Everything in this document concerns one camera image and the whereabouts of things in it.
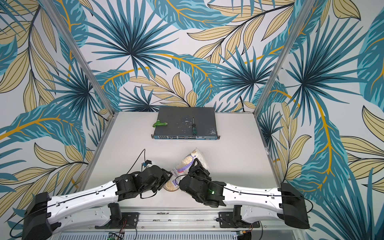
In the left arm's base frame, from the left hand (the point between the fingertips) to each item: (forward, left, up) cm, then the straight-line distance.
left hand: (171, 178), depth 75 cm
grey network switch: (+46, 0, -7) cm, 46 cm away
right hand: (+4, -11, +9) cm, 14 cm away
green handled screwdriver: (+36, -11, -6) cm, 38 cm away
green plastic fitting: (+41, +14, -6) cm, 44 cm away
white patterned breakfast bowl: (-3, +1, -4) cm, 5 cm away
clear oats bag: (+2, -5, +6) cm, 8 cm away
